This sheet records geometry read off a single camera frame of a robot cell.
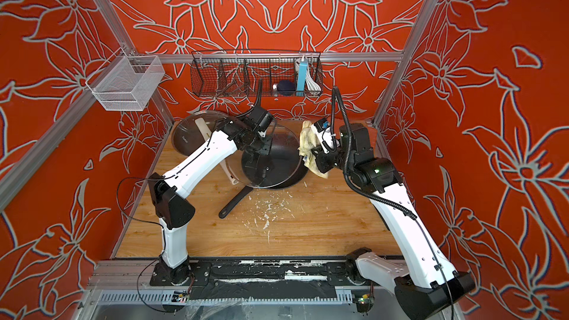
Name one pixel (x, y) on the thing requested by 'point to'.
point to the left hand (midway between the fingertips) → (266, 144)
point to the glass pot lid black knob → (285, 154)
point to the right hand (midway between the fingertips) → (310, 147)
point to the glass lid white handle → (192, 132)
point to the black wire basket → (240, 72)
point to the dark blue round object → (287, 87)
